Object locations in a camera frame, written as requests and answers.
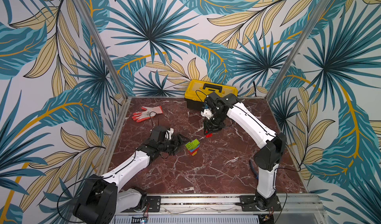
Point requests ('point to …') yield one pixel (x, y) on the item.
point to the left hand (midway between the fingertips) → (187, 145)
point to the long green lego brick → (189, 146)
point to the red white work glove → (149, 112)
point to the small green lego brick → (195, 142)
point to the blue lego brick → (191, 150)
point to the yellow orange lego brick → (194, 153)
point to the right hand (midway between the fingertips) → (207, 132)
